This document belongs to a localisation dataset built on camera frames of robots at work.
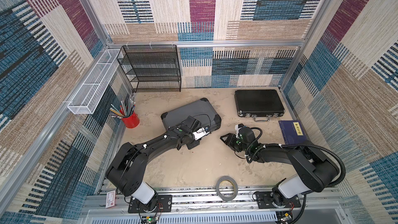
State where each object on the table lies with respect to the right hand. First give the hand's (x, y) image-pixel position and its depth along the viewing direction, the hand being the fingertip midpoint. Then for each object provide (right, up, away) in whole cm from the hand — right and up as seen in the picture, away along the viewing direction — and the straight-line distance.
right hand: (223, 141), depth 91 cm
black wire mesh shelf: (-47, +47, +17) cm, 68 cm away
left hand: (-16, +2, -1) cm, 16 cm away
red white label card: (-56, -24, -16) cm, 63 cm away
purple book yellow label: (+43, +4, +6) cm, 44 cm away
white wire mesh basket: (-65, +24, -20) cm, 72 cm away
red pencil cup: (-56, +11, +8) cm, 58 cm away
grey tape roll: (+4, -20, -15) cm, 25 cm away
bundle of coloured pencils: (-60, +17, +6) cm, 62 cm away
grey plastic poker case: (-13, +18, +7) cm, 23 cm away
